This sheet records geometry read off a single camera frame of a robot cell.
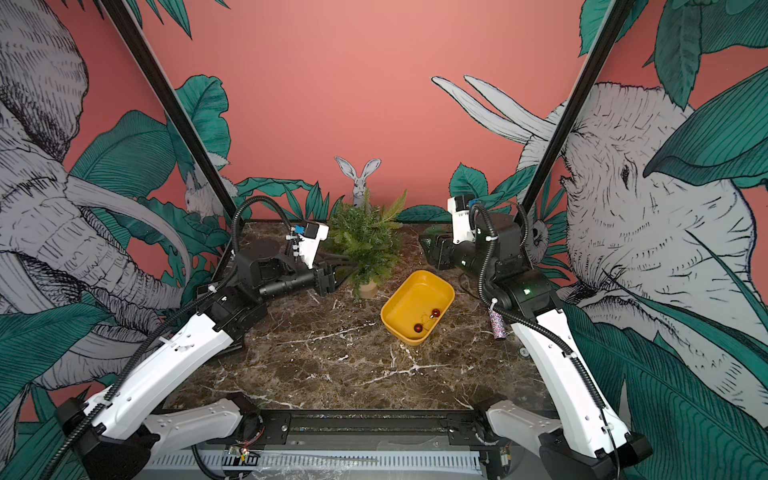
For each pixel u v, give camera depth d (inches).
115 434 15.1
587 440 14.1
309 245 22.5
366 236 29.1
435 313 36.7
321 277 22.0
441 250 21.2
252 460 28.7
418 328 35.6
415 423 30.5
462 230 21.2
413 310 37.5
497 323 36.1
